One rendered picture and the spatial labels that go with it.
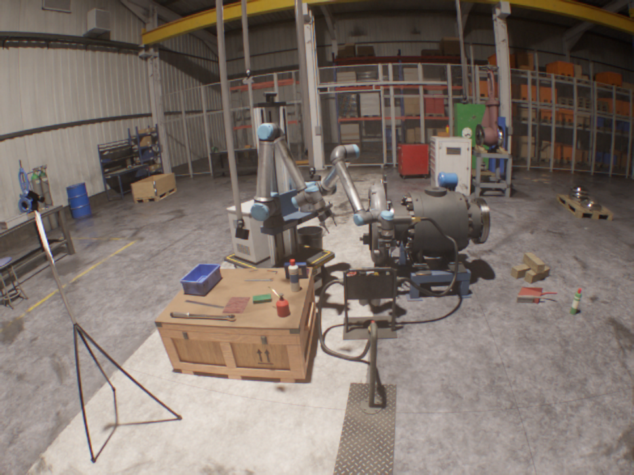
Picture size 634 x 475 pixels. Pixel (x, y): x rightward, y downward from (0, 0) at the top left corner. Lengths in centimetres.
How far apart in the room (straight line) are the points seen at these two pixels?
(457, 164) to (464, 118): 346
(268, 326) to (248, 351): 27
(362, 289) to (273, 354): 81
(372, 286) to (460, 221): 105
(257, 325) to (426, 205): 177
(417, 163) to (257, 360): 696
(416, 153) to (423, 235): 554
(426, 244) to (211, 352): 198
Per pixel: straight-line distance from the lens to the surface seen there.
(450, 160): 674
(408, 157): 827
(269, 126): 238
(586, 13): 1272
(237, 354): 219
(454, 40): 1491
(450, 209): 296
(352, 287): 240
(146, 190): 910
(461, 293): 314
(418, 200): 295
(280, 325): 195
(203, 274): 269
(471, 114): 1009
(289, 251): 322
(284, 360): 213
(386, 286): 241
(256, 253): 308
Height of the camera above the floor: 160
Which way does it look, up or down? 21 degrees down
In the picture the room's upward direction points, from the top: 4 degrees counter-clockwise
